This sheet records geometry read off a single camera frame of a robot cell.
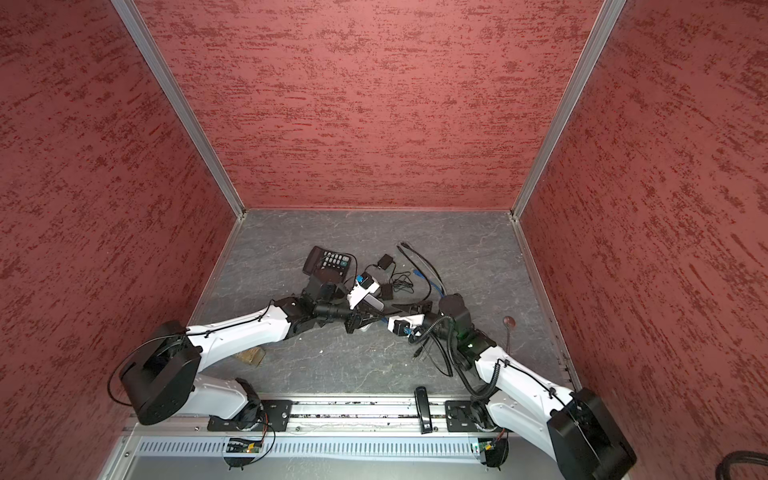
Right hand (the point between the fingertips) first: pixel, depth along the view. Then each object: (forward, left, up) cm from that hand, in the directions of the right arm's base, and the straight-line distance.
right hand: (393, 311), depth 79 cm
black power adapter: (+25, +2, -12) cm, 28 cm away
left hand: (-2, +4, -1) cm, 5 cm away
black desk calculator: (+23, +23, -10) cm, 34 cm away
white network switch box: (0, +8, +10) cm, 13 cm away
